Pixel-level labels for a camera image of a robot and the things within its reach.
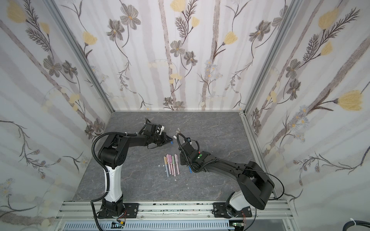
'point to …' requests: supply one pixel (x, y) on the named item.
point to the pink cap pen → (167, 156)
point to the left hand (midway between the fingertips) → (174, 137)
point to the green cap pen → (173, 163)
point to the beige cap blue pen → (166, 163)
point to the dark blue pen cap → (171, 142)
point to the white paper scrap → (159, 165)
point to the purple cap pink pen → (171, 163)
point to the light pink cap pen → (177, 163)
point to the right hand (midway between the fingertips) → (183, 155)
